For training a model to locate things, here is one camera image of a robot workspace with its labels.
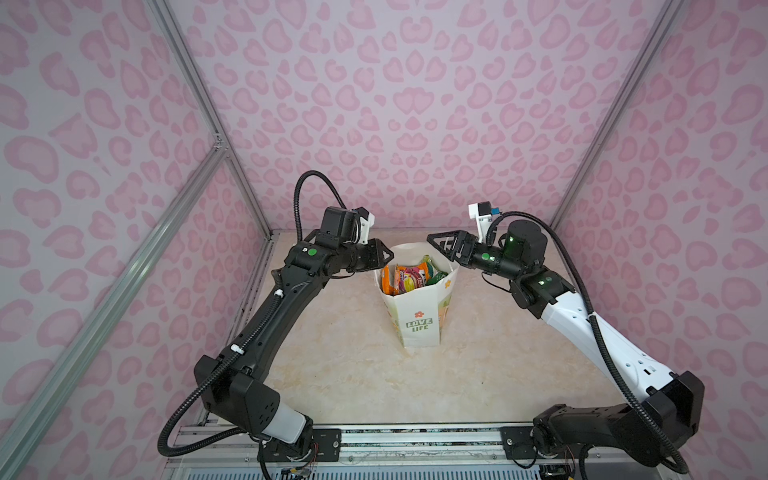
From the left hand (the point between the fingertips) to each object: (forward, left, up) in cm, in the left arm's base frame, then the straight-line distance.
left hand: (392, 250), depth 73 cm
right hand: (-4, -10, +7) cm, 13 cm away
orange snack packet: (-5, +2, -10) cm, 11 cm away
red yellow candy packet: (-1, -4, -12) cm, 12 cm away
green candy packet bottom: (+3, -10, -14) cm, 18 cm away
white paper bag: (-10, -7, -16) cm, 20 cm away
